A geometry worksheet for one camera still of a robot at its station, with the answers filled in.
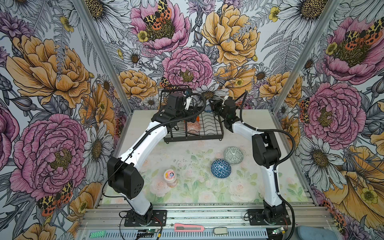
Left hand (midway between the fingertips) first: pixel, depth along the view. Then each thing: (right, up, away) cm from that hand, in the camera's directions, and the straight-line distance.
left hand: (188, 112), depth 82 cm
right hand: (+11, +8, +15) cm, 20 cm away
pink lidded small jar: (-9, -33, -4) cm, 34 cm away
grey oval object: (+15, -55, -12) cm, 58 cm away
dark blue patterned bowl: (+19, -33, +8) cm, 39 cm away
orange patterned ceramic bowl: (+1, -9, +27) cm, 28 cm away
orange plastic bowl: (+5, -2, +27) cm, 27 cm away
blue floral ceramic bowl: (+12, +4, +16) cm, 20 cm away
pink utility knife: (-4, -55, -10) cm, 56 cm away
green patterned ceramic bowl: (+28, -26, +15) cm, 41 cm away
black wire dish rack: (+15, -10, +27) cm, 32 cm away
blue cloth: (+54, -55, -13) cm, 78 cm away
